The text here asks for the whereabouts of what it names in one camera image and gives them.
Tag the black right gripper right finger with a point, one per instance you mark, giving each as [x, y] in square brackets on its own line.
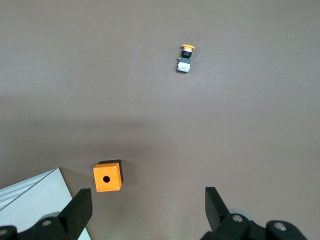
[217, 212]

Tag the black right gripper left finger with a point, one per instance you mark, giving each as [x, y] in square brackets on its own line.
[75, 215]

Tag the white drawer cabinet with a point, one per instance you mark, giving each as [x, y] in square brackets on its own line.
[37, 197]

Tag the orange-capped push button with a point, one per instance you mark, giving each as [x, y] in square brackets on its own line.
[183, 61]

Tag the orange box with hole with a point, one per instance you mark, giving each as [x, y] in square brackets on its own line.
[100, 175]

